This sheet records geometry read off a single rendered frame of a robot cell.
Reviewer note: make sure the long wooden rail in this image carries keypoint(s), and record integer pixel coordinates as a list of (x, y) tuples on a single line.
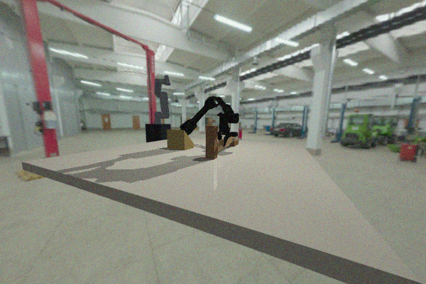
[(221, 143)]

